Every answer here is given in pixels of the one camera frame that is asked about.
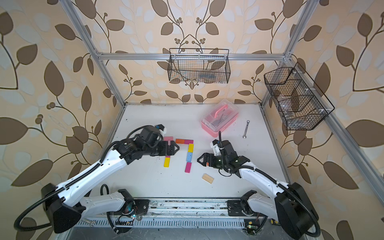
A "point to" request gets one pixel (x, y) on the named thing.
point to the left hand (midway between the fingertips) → (169, 146)
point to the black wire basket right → (301, 104)
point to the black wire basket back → (199, 65)
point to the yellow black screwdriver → (273, 221)
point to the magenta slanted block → (188, 167)
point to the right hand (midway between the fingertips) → (203, 162)
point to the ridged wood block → (207, 178)
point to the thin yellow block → (166, 162)
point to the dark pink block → (167, 156)
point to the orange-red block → (207, 164)
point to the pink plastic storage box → (221, 115)
